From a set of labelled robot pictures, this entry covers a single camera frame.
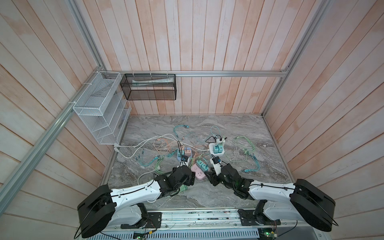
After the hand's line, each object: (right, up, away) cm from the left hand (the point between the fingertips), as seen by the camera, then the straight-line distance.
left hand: (188, 174), depth 82 cm
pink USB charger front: (0, +11, +8) cm, 14 cm away
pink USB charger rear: (-4, +14, +10) cm, 18 cm away
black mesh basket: (-28, +56, +20) cm, 65 cm away
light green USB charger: (-3, -7, -2) cm, 8 cm away
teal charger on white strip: (+19, +13, +10) cm, 25 cm away
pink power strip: (+7, 0, +4) cm, 8 cm away
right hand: (+11, +1, +3) cm, 12 cm away
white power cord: (-33, +16, +21) cm, 42 cm away
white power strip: (+19, +18, +12) cm, 29 cm away
